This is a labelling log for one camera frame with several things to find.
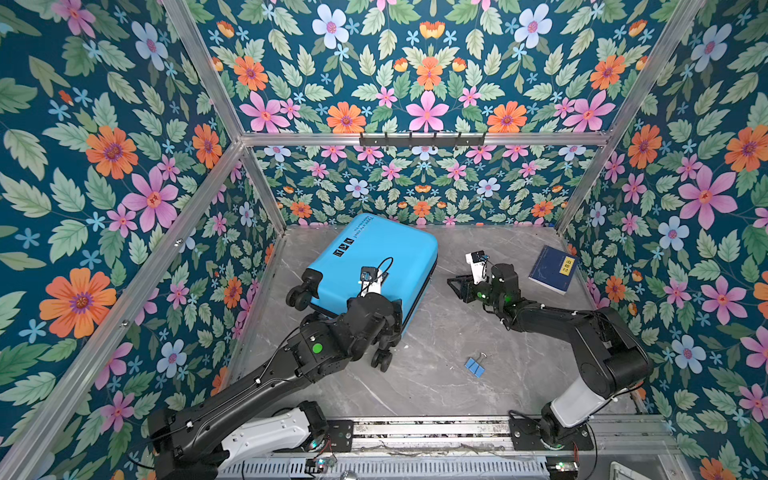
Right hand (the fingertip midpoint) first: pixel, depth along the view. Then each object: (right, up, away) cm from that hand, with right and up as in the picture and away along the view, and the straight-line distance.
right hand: (453, 277), depth 91 cm
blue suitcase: (-14, +6, -2) cm, 15 cm away
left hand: (-17, -3, -24) cm, 30 cm away
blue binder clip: (+5, -25, -7) cm, 26 cm away
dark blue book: (+39, +2, +16) cm, 42 cm away
